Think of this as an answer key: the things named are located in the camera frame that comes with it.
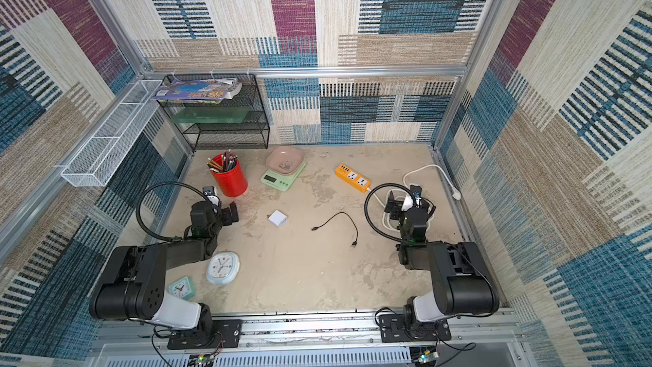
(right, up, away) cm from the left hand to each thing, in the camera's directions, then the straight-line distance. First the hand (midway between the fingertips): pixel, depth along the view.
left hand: (221, 204), depth 94 cm
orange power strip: (+49, +9, +11) cm, 51 cm away
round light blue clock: (+5, -19, -11) cm, 23 cm away
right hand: (+67, +3, -3) cm, 67 cm away
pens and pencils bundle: (0, +15, +2) cm, 15 cm away
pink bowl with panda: (+20, +17, +17) cm, 32 cm away
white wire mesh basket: (-24, +17, -21) cm, 36 cm away
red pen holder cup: (+2, +7, +7) cm, 11 cm away
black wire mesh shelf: (+4, +29, +24) cm, 38 cm away
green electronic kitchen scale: (+20, +8, +11) cm, 24 cm away
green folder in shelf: (-6, +33, +3) cm, 34 cm away
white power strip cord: (+92, +4, +13) cm, 93 cm away
